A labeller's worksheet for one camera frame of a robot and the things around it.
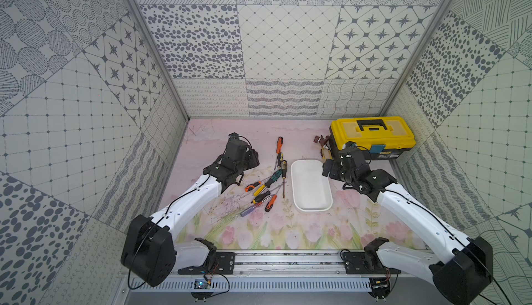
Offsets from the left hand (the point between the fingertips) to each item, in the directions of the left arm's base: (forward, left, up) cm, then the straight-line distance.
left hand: (253, 150), depth 83 cm
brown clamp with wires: (+19, -34, -17) cm, 43 cm away
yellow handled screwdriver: (-9, -2, -18) cm, 20 cm away
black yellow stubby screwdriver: (-13, -1, -18) cm, 22 cm away
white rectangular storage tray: (-7, -26, -21) cm, 34 cm away
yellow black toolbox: (+11, -56, -3) cm, 58 cm away
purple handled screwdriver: (-18, +2, -19) cm, 26 cm away
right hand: (-6, -33, -4) cm, 34 cm away
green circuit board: (-43, +16, -21) cm, 50 cm away
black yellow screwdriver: (+1, -13, -19) cm, 23 cm away
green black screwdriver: (-3, -8, -18) cm, 20 cm away
